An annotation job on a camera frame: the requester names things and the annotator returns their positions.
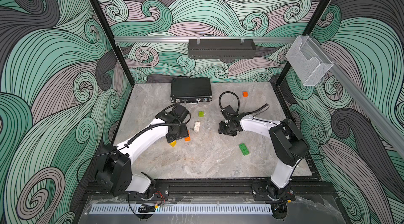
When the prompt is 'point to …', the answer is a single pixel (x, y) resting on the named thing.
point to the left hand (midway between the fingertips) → (182, 134)
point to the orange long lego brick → (188, 138)
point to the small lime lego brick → (201, 113)
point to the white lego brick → (197, 125)
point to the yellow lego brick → (173, 144)
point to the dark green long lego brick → (243, 149)
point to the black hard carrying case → (191, 90)
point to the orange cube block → (245, 94)
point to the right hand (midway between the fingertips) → (219, 132)
